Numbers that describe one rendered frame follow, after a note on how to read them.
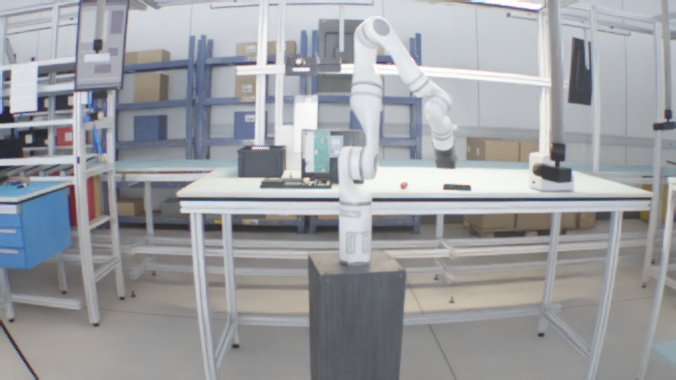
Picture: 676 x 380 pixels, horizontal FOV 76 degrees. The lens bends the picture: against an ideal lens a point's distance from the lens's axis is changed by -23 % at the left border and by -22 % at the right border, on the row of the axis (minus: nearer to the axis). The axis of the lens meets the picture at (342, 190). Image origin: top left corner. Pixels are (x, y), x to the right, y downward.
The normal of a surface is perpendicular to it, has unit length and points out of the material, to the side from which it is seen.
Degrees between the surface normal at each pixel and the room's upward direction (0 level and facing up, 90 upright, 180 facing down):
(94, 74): 101
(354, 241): 90
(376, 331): 90
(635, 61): 90
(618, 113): 90
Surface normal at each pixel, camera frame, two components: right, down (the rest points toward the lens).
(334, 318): 0.20, 0.14
